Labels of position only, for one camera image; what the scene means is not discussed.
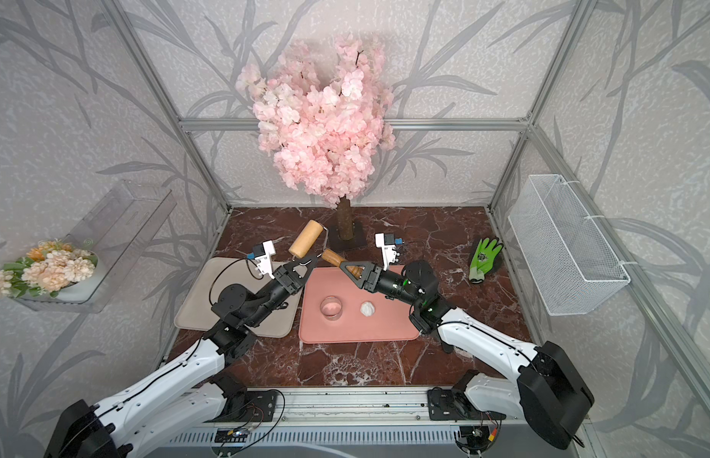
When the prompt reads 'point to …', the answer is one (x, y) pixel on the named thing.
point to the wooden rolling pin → (308, 236)
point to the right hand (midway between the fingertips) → (343, 266)
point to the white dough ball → (366, 308)
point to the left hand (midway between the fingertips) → (318, 263)
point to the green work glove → (482, 259)
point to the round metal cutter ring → (331, 307)
